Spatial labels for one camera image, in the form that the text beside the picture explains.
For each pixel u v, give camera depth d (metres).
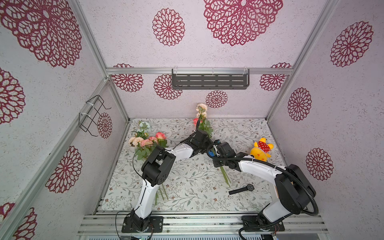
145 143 0.96
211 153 0.85
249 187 0.85
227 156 0.69
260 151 0.95
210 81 0.97
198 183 0.88
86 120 0.73
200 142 0.79
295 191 0.44
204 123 1.00
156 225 0.73
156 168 0.55
